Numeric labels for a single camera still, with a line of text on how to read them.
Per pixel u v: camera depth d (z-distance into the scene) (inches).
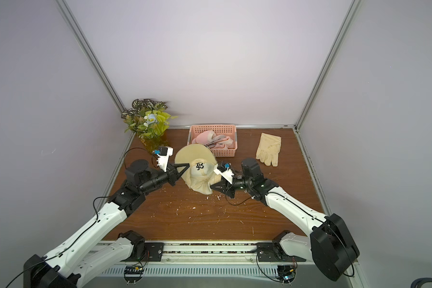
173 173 24.5
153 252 29.5
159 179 24.5
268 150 42.4
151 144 40.7
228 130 44.9
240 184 25.9
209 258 28.6
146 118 36.5
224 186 26.2
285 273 27.5
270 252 28.4
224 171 25.3
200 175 30.1
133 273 28.1
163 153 24.5
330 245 15.5
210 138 42.0
